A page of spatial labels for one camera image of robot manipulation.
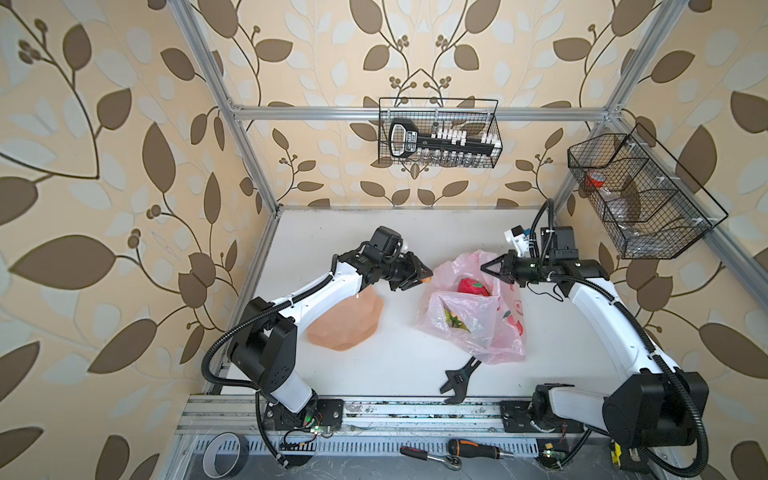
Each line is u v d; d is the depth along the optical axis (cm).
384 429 73
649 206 74
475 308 72
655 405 39
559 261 60
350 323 91
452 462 67
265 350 44
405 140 85
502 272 68
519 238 73
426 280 80
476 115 91
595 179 88
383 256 66
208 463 69
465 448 68
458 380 80
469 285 85
